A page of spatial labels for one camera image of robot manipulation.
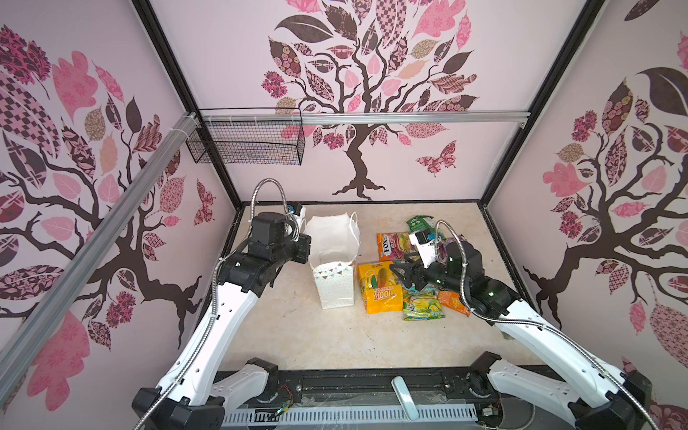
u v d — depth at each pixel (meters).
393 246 1.01
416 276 0.62
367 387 0.75
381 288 0.88
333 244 0.92
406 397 0.68
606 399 0.39
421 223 1.10
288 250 0.59
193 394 0.37
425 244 0.61
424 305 0.86
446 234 1.08
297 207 0.60
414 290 0.90
